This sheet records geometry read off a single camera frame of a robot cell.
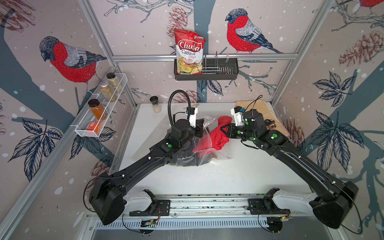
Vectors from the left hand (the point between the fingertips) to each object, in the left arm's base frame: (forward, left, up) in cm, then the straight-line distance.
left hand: (206, 117), depth 73 cm
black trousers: (-14, +7, -20) cm, 25 cm away
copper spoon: (+15, -50, -27) cm, 59 cm away
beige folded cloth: (+35, -49, -30) cm, 67 cm away
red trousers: (-9, -5, -6) cm, 12 cm away
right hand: (-4, -7, -2) cm, 9 cm away
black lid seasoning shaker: (+31, +36, -27) cm, 55 cm away
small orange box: (-8, +52, +3) cm, 52 cm away
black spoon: (+19, -47, -28) cm, 58 cm away
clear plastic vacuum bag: (+3, -3, -8) cm, 9 cm away
